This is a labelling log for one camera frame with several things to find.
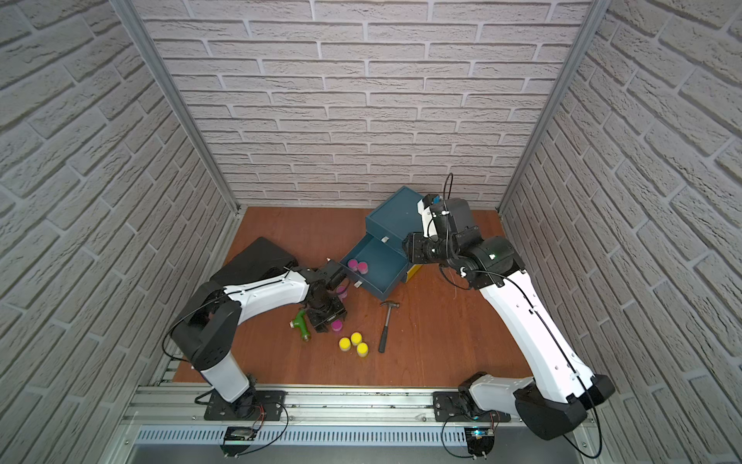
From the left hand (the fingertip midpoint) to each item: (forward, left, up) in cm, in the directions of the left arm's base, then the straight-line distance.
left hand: (346, 319), depth 86 cm
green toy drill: (-1, +14, -1) cm, 14 cm away
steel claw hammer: (-3, -12, -3) cm, 13 cm away
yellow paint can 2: (-9, -5, 0) cm, 10 cm away
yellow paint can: (-6, -3, 0) cm, 7 cm away
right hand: (+6, -18, +31) cm, 36 cm away
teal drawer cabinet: (+28, -15, +15) cm, 35 cm away
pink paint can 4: (-4, +2, +5) cm, 6 cm away
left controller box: (-30, +26, -5) cm, 39 cm away
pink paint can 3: (+3, 0, +13) cm, 13 cm away
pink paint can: (+16, -1, +6) cm, 17 cm away
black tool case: (+21, +32, +1) cm, 38 cm away
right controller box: (-31, -35, -3) cm, 47 cm away
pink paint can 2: (+14, -5, +7) cm, 17 cm away
